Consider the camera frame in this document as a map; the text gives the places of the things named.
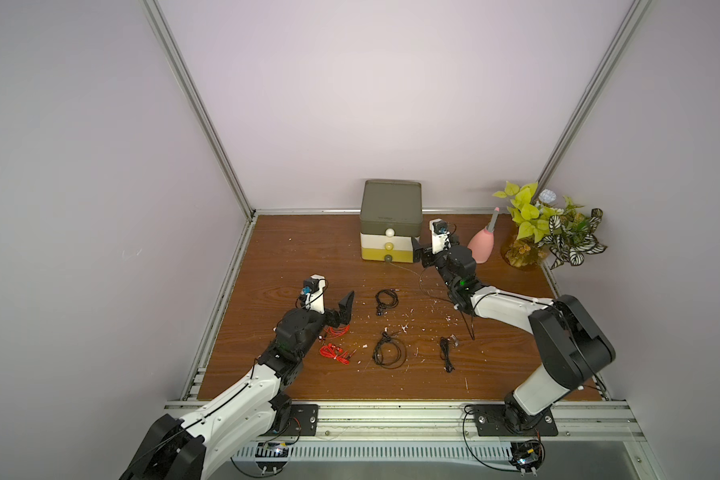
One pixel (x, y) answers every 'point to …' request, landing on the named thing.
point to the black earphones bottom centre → (378, 352)
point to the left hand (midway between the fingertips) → (341, 289)
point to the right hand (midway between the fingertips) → (430, 229)
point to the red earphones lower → (331, 351)
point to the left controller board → (271, 457)
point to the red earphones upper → (329, 331)
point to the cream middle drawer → (381, 241)
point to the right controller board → (527, 455)
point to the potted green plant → (566, 232)
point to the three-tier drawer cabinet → (391, 195)
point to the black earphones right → (444, 351)
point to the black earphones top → (380, 306)
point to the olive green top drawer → (391, 223)
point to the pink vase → (482, 242)
